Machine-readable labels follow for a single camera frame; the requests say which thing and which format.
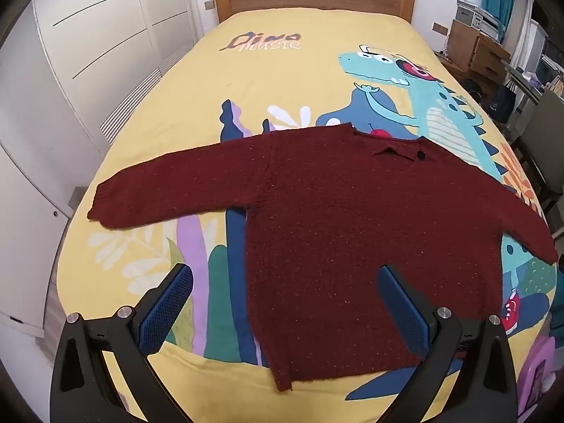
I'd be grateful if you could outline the grey chair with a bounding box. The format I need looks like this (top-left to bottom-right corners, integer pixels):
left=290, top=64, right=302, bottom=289
left=511, top=90, right=564, bottom=212

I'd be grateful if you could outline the dark bag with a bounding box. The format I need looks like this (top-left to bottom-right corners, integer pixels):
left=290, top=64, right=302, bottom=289
left=487, top=86, right=516, bottom=124

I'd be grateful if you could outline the wooden cabinet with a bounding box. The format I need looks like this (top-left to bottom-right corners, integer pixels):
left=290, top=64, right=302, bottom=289
left=445, top=18, right=512, bottom=86

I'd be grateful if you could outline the dark red knit sweater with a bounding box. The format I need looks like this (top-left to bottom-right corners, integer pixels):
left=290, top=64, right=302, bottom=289
left=87, top=123, right=559, bottom=394

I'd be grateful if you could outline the pink toy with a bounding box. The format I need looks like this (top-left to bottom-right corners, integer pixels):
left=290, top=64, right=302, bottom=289
left=517, top=335, right=558, bottom=419

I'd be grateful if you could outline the yellow dinosaur printed blanket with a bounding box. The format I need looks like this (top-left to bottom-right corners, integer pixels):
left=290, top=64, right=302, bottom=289
left=55, top=6, right=557, bottom=423

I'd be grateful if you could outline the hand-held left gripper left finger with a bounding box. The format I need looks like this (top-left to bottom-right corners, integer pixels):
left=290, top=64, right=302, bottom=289
left=50, top=263, right=195, bottom=423

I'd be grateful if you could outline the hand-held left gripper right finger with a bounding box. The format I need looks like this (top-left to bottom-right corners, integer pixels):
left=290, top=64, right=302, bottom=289
left=376, top=265, right=517, bottom=423

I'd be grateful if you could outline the white wardrobe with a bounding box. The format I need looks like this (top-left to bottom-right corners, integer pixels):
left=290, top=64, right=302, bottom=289
left=0, top=0, right=221, bottom=340

